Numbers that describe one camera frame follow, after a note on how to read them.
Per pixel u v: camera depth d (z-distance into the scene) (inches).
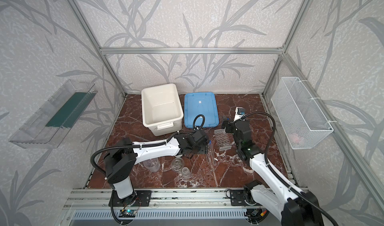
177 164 31.1
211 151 34.9
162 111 43.6
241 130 22.7
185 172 29.1
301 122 24.4
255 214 29.7
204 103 45.5
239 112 26.4
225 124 28.6
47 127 24.9
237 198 28.9
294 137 28.7
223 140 36.8
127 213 28.2
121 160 17.8
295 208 15.3
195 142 25.6
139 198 28.4
